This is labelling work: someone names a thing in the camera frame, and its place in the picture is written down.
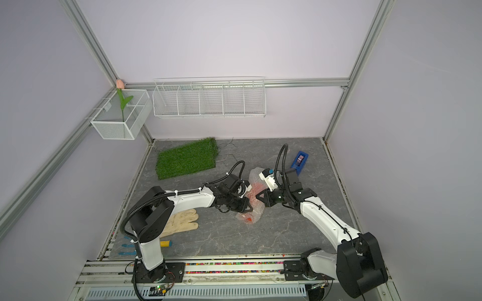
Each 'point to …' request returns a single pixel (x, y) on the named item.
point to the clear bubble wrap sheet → (253, 177)
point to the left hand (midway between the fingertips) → (251, 211)
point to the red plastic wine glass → (255, 189)
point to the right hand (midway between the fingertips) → (257, 195)
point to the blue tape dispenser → (300, 162)
